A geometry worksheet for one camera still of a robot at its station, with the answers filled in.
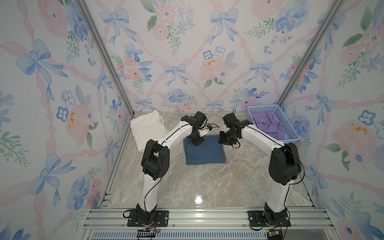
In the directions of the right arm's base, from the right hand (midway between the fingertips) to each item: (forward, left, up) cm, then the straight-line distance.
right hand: (221, 141), depth 93 cm
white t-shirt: (+17, +49, -6) cm, 52 cm away
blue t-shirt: (-3, +7, -8) cm, 11 cm away
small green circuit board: (-46, -22, -13) cm, 52 cm away
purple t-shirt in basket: (+21, -38, -7) cm, 44 cm away
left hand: (0, +14, +1) cm, 14 cm away
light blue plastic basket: (+9, -50, -6) cm, 51 cm away
